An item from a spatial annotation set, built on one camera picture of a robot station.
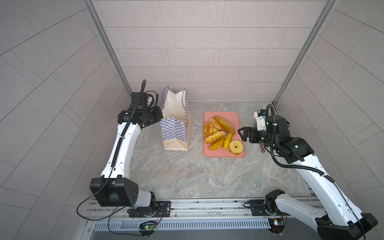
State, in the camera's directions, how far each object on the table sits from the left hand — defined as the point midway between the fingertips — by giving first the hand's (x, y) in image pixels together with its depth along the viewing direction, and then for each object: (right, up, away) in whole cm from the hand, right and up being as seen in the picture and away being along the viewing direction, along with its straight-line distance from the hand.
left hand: (165, 111), depth 76 cm
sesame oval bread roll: (+28, -8, +21) cm, 36 cm away
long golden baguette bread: (+34, -8, +22) cm, 42 cm away
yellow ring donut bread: (+39, -21, +13) cm, 47 cm away
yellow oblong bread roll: (+35, -18, +14) cm, 42 cm away
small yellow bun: (+27, -12, +18) cm, 34 cm away
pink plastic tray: (+42, -4, +32) cm, 53 cm away
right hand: (+39, -9, -5) cm, 40 cm away
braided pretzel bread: (+23, -11, +18) cm, 31 cm away
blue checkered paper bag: (+5, -7, +1) cm, 8 cm away
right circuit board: (+53, -53, -8) cm, 76 cm away
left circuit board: (-4, -50, -12) cm, 52 cm away
